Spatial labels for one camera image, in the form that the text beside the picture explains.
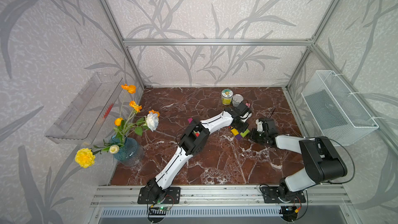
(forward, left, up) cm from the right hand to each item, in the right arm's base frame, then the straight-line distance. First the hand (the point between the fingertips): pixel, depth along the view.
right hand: (246, 133), depth 95 cm
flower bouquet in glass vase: (-14, +64, +15) cm, 67 cm away
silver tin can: (+24, +3, +5) cm, 25 cm away
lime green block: (-1, +1, +2) cm, 2 cm away
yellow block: (0, +7, +2) cm, 8 cm away
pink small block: (+21, -4, +2) cm, 22 cm away
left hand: (+3, 0, 0) cm, 3 cm away
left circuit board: (-38, +46, 0) cm, 60 cm away
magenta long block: (+10, +36, 0) cm, 37 cm away
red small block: (-15, +28, +29) cm, 43 cm away
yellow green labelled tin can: (+24, +11, +8) cm, 28 cm away
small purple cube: (-2, +5, 0) cm, 6 cm away
